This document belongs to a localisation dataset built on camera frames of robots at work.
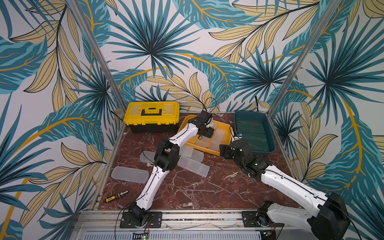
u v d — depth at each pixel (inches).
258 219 26.6
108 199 30.4
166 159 24.9
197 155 37.1
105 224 29.4
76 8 26.6
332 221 15.0
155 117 38.1
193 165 36.2
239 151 22.7
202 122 32.3
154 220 28.8
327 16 28.1
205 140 39.2
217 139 39.3
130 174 35.8
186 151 37.5
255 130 41.6
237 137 27.1
